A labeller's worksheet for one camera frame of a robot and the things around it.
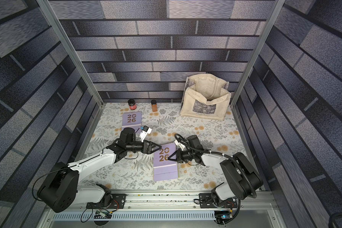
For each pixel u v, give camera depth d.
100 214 0.71
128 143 0.68
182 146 0.80
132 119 1.08
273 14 0.72
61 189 0.42
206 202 0.74
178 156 0.76
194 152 0.71
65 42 0.82
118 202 0.73
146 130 0.76
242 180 0.44
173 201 0.76
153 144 0.72
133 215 0.78
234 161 0.44
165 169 0.81
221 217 0.70
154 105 1.10
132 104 1.11
